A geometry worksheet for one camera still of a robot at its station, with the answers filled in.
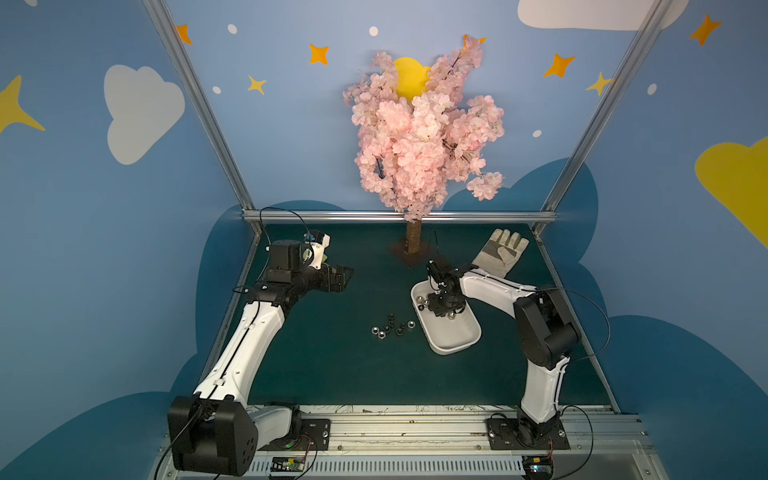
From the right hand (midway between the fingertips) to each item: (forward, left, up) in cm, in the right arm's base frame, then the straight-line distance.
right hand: (445, 303), depth 97 cm
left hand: (-3, +32, +22) cm, 39 cm away
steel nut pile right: (-8, +11, -1) cm, 14 cm away
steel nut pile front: (-12, +21, -1) cm, 24 cm away
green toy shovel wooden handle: (+17, +44, -1) cm, 47 cm away
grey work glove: (+26, -24, -2) cm, 35 cm away
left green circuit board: (-46, +41, -3) cm, 61 cm away
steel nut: (+2, +8, -2) cm, 9 cm away
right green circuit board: (-43, -21, -5) cm, 48 cm away
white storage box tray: (-10, +1, -2) cm, 10 cm away
